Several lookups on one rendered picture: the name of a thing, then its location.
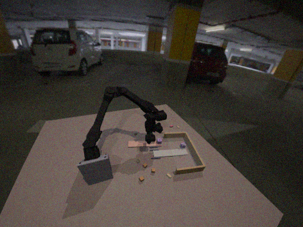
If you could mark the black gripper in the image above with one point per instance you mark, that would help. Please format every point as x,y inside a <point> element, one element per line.
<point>149,129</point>

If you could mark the grey flat strip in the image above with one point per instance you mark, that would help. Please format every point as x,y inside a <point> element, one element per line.
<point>162,153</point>

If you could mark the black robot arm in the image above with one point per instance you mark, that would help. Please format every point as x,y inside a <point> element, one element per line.
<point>91,150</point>

